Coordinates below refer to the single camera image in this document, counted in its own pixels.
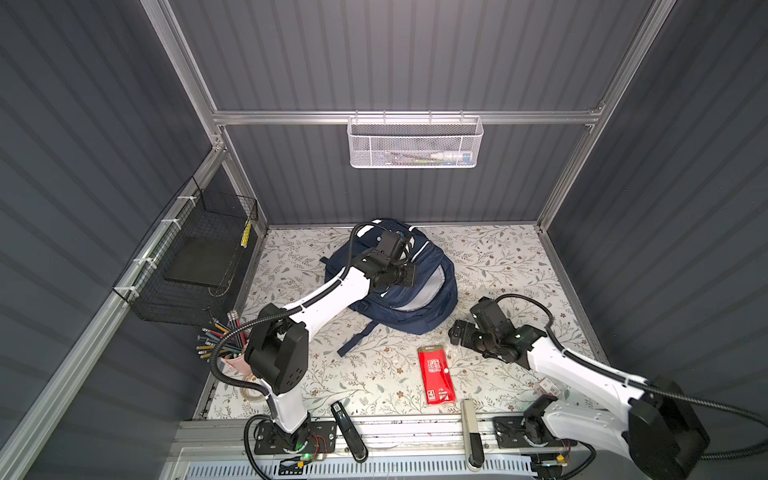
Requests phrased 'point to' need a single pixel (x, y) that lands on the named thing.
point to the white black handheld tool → (472, 440)
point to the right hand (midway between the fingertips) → (463, 338)
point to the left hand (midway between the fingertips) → (413, 271)
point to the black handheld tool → (352, 438)
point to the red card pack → (437, 385)
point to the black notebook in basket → (203, 260)
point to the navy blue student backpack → (425, 306)
